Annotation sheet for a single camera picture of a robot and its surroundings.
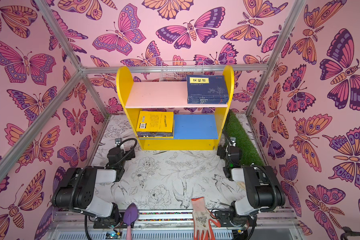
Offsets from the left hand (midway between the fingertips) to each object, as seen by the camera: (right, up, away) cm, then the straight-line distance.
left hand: (125, 145), depth 95 cm
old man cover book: (+20, +7, -9) cm, 23 cm away
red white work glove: (+47, -34, -22) cm, 62 cm away
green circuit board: (+3, -41, -22) cm, 47 cm away
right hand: (+66, 0, -1) cm, 66 cm away
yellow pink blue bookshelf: (+45, +12, 0) cm, 47 cm away
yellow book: (+20, +15, -7) cm, 26 cm away
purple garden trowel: (+11, -33, -21) cm, 40 cm away
